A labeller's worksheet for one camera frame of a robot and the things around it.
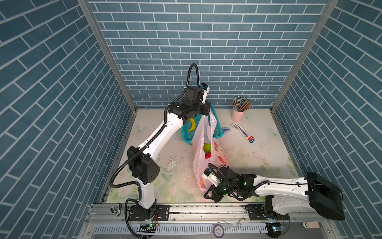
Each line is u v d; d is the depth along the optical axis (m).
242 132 1.05
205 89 0.68
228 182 0.60
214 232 0.68
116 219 0.72
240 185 0.60
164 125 0.51
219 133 0.96
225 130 1.07
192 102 0.59
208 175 0.70
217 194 0.65
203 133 0.77
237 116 1.09
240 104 1.08
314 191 0.48
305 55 0.89
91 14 0.73
